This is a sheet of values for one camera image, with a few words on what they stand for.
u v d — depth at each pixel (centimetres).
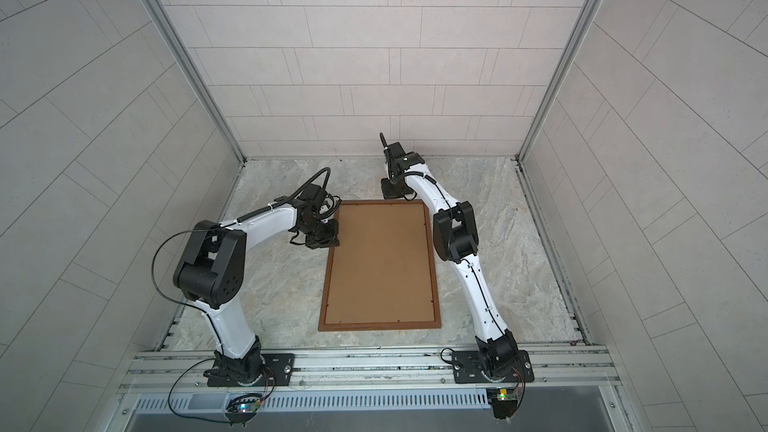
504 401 68
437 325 78
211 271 48
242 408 64
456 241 66
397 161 78
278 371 71
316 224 79
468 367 71
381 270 90
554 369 72
